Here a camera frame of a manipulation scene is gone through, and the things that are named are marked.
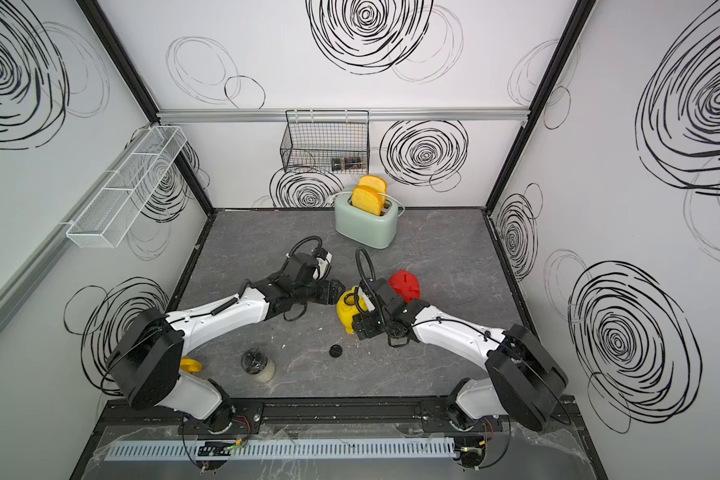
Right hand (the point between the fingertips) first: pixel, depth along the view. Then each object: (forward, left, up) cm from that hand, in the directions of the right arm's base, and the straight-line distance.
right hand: (363, 323), depth 84 cm
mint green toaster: (+32, -3, +4) cm, 32 cm away
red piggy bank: (+11, -12, +3) cm, 17 cm away
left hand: (+8, +8, +5) cm, 13 cm away
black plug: (-6, +8, -5) cm, 12 cm away
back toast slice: (+43, -2, +16) cm, 46 cm away
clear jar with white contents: (-13, +26, +6) cm, 30 cm away
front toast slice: (+36, 0, +14) cm, 39 cm away
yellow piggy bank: (+4, +4, +3) cm, 7 cm away
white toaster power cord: (+43, +8, +11) cm, 45 cm away
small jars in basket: (+38, +6, +27) cm, 47 cm away
